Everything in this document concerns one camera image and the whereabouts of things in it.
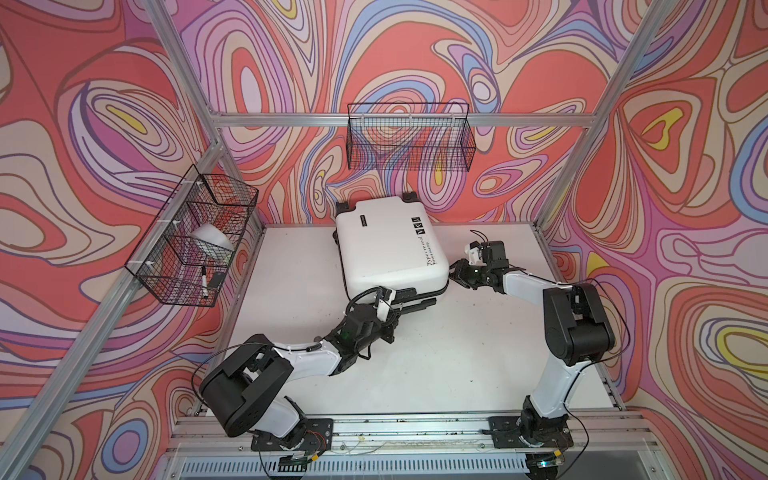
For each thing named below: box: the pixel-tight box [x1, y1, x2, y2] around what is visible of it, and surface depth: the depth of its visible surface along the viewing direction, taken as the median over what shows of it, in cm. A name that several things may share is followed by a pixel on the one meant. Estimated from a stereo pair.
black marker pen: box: [202, 266, 208, 299], surface depth 74 cm
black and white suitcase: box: [332, 192, 449, 299], surface depth 89 cm
